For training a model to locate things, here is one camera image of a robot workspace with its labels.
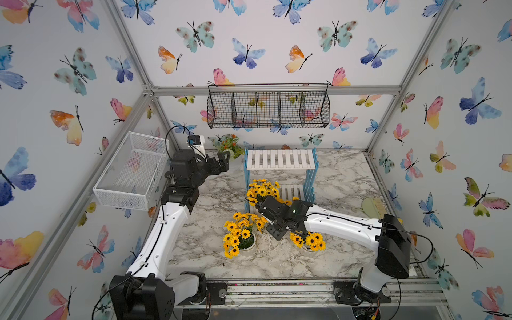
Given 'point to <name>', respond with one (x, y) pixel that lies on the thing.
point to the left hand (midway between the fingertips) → (220, 152)
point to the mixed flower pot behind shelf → (229, 143)
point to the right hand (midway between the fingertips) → (275, 224)
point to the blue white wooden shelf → (300, 158)
